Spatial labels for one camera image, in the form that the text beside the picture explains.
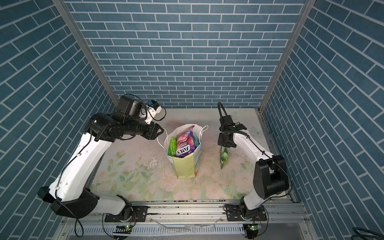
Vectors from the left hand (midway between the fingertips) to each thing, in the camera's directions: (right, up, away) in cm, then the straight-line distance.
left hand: (160, 128), depth 66 cm
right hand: (+32, -9, +23) cm, 40 cm away
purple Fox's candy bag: (+11, -8, +8) cm, 16 cm away
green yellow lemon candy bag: (+31, -17, +17) cm, 39 cm away
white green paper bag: (+10, -20, +8) cm, 24 cm away
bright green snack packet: (+3, -11, +12) cm, 17 cm away
